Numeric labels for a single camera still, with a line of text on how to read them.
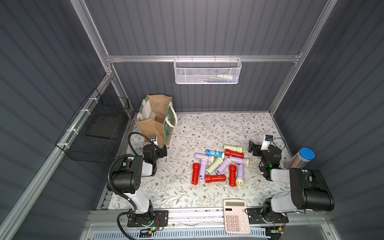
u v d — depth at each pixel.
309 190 0.45
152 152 0.77
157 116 1.15
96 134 0.71
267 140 0.79
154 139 0.85
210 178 0.84
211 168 0.88
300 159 0.76
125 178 0.48
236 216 0.73
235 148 0.96
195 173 0.87
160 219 0.72
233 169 0.87
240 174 0.87
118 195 0.48
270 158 0.72
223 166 0.89
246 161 0.89
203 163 0.90
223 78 0.91
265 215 0.68
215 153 0.94
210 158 0.91
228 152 0.94
